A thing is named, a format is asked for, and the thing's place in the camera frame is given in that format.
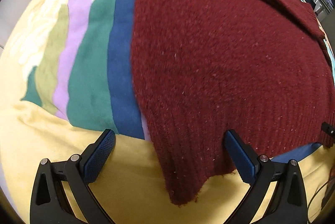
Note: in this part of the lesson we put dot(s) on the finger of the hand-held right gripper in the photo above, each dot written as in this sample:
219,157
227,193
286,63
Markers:
329,133

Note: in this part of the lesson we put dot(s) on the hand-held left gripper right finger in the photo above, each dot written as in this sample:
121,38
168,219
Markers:
239,158

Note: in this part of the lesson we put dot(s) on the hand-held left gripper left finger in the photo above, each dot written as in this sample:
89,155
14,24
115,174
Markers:
99,154

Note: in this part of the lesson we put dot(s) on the dark red knit sweater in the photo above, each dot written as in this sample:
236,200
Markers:
222,61

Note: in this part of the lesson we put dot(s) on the yellow dinosaur print bed sheet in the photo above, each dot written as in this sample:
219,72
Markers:
86,77

